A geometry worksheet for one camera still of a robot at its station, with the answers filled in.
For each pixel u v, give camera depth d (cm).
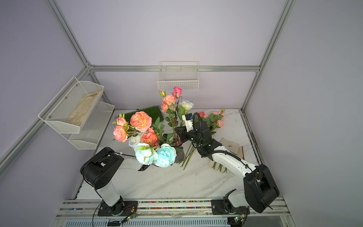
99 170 49
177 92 70
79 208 75
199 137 61
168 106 70
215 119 107
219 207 73
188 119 68
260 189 41
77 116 76
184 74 95
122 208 71
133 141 53
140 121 48
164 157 45
